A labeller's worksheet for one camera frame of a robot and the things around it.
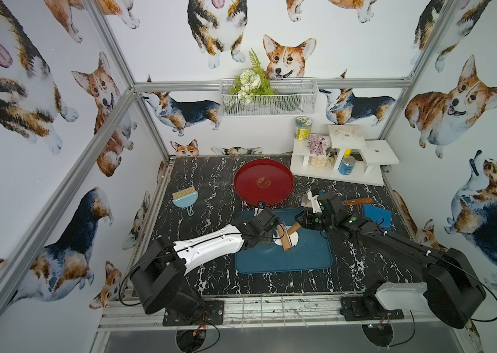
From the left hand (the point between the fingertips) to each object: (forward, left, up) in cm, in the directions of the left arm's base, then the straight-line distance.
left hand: (263, 226), depth 86 cm
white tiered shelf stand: (+35, -37, +15) cm, 53 cm away
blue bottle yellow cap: (+32, -41, +1) cm, 52 cm away
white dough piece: (-2, -12, -5) cm, 13 cm away
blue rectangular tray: (-7, -19, -7) cm, 22 cm away
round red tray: (+28, -2, -7) cm, 29 cm away
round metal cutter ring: (0, -6, -5) cm, 8 cm away
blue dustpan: (+7, -53, -8) cm, 54 cm away
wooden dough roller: (-3, -9, -3) cm, 9 cm away
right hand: (+3, -14, +6) cm, 16 cm away
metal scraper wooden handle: (+11, -41, -1) cm, 42 cm away
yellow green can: (+43, -20, +14) cm, 50 cm away
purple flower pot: (+31, -25, +13) cm, 42 cm away
